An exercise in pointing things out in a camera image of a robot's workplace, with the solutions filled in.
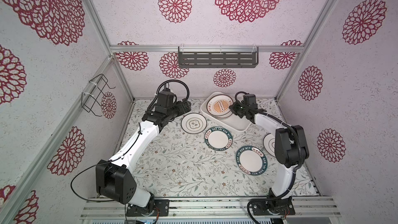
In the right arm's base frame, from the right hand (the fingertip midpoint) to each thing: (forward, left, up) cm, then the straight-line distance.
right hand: (228, 103), depth 97 cm
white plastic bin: (-4, -5, -15) cm, 16 cm away
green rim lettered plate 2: (-31, -12, -14) cm, 36 cm away
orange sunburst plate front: (+2, +5, -4) cm, 7 cm away
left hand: (-13, +25, +11) cm, 30 cm away
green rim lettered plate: (-17, +6, -15) cm, 23 cm away
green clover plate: (-5, +22, -15) cm, 27 cm away
